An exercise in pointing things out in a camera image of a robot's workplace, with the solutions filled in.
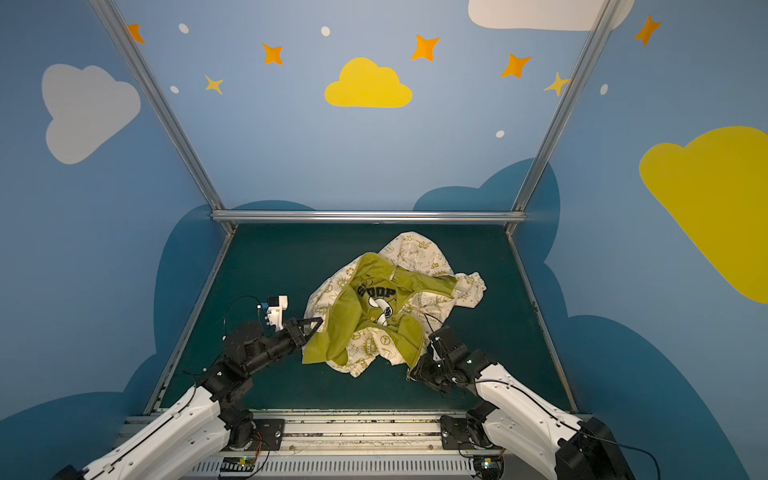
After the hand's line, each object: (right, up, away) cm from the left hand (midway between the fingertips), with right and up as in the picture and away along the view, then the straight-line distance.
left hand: (322, 318), depth 75 cm
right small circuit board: (+42, -37, -2) cm, 56 cm away
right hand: (+25, -17, +7) cm, 31 cm away
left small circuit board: (-21, -36, -2) cm, 42 cm away
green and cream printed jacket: (+14, 0, +21) cm, 25 cm away
